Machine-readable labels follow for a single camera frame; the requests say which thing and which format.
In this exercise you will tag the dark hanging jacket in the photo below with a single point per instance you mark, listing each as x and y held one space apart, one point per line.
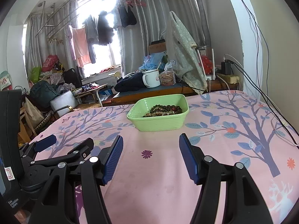
105 32

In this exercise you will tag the dark blue folded clothing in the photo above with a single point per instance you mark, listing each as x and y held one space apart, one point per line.
130 83

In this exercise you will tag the white wifi router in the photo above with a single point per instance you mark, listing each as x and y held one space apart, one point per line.
206 61

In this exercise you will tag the pink hanging garment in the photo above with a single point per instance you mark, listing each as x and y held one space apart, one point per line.
81 46

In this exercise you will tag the bag of biscuits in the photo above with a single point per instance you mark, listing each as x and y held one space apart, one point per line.
167 77

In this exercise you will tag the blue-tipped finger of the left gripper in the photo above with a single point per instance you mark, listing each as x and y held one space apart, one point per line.
30 150

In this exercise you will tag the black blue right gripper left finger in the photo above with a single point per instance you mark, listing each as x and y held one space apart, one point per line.
57 201

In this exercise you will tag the green plastic tray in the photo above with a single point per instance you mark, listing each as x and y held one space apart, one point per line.
161 123

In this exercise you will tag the yellowed power strip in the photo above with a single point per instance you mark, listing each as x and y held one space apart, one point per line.
230 79

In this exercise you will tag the light blue plastic bag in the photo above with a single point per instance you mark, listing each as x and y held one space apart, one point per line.
153 61

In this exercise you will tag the red plastic bag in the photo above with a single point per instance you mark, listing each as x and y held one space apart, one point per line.
49 63

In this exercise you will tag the white enamel mug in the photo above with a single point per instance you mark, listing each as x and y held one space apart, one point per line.
151 78

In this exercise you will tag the pink tree-print tablecloth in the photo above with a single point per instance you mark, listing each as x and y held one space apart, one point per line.
151 183

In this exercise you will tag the grey window curtain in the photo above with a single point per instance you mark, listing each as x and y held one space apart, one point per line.
152 17

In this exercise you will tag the small folding table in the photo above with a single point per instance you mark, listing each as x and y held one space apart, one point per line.
94 92

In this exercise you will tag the metal clothes drying rack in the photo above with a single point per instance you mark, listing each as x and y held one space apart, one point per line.
77 9

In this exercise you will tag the grey dotted draped cloth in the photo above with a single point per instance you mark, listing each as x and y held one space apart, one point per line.
181 48

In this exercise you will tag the beaded jewelry pile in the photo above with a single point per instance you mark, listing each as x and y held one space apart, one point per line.
163 110

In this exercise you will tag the low wooden desk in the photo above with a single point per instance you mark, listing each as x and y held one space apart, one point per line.
132 97

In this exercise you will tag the black power adapter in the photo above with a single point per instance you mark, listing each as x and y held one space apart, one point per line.
226 67

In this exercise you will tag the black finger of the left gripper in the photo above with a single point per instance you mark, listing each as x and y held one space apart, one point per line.
80 152

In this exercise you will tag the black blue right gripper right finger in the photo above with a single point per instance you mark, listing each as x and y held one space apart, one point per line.
244 202

